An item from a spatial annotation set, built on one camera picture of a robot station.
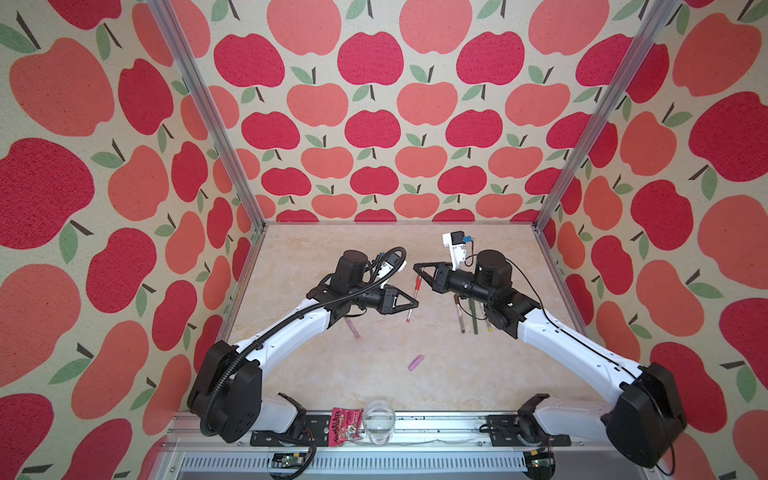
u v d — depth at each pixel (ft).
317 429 2.46
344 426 2.44
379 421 2.52
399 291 2.32
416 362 2.82
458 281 2.16
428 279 2.31
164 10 2.26
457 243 2.19
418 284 2.39
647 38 2.38
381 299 2.21
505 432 2.40
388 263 2.26
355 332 3.02
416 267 2.39
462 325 3.06
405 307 2.35
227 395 1.36
